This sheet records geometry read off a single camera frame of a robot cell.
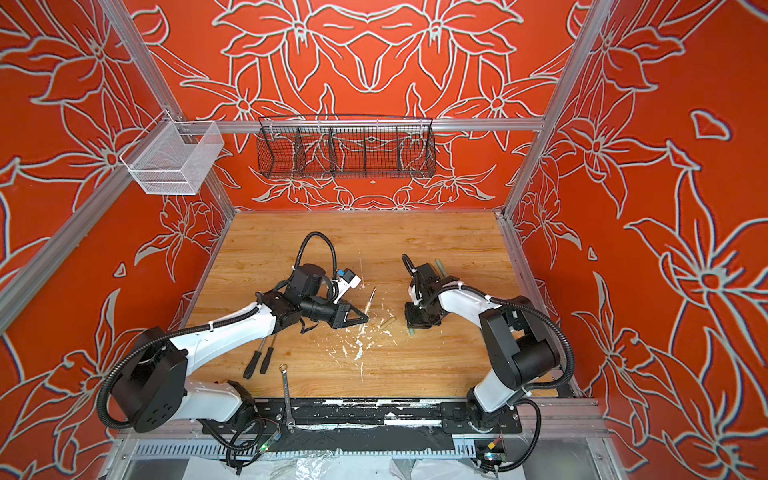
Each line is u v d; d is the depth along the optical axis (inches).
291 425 28.6
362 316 29.5
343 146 39.4
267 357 32.7
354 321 29.2
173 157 36.1
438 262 40.7
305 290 25.7
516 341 17.9
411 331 34.4
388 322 35.3
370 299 29.9
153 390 16.0
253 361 32.2
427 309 25.8
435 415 29.2
